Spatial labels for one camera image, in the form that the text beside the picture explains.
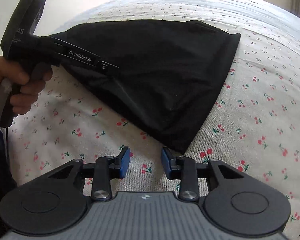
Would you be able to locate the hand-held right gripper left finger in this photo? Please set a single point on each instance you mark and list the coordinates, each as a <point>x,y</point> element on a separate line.
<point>123,162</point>

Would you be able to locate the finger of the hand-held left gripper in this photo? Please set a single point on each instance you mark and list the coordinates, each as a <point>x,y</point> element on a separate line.
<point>107,65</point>

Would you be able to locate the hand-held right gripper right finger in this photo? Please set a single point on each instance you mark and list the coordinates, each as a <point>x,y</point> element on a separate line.
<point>165,163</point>

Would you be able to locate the black pants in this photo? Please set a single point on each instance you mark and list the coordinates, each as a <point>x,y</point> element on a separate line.
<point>152,80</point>

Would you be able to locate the person's left hand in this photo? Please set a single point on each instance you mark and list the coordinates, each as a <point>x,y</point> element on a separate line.
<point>15,75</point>

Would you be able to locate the cherry print bed sheet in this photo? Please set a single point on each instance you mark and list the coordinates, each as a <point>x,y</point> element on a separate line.
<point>252,100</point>

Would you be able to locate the light blue bed sheet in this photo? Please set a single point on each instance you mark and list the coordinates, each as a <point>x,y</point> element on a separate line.
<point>227,2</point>

